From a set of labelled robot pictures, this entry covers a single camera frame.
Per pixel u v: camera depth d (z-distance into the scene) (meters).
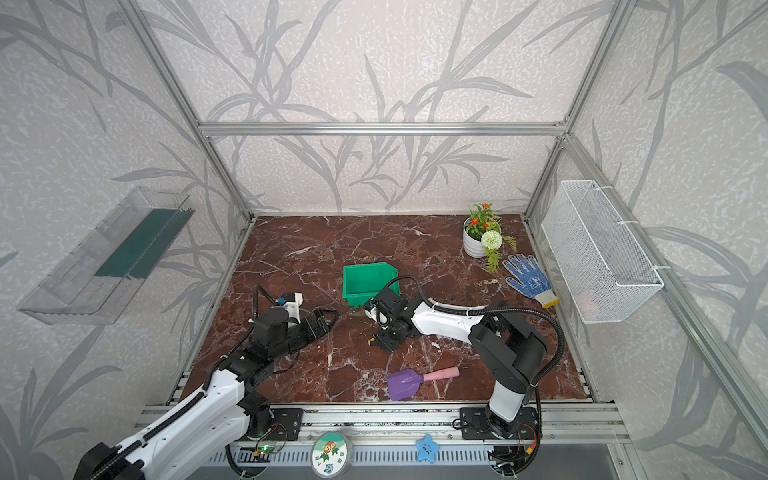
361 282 1.02
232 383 0.55
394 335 0.75
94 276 0.64
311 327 0.72
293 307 0.76
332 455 0.63
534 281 1.01
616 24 0.72
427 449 0.69
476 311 0.51
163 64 0.79
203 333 0.93
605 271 0.61
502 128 0.94
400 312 0.68
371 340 0.86
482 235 0.97
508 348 0.46
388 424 0.75
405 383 0.79
